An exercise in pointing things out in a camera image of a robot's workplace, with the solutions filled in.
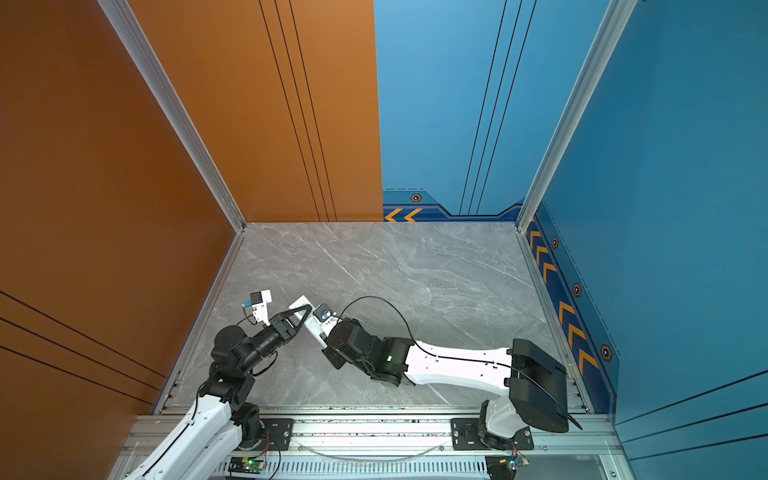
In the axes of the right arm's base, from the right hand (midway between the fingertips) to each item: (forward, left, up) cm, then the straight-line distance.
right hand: (324, 332), depth 73 cm
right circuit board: (-25, -42, -19) cm, 53 cm away
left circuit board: (-25, +18, -18) cm, 36 cm away
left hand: (+5, +3, +3) cm, 7 cm away
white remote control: (+2, +3, +1) cm, 4 cm away
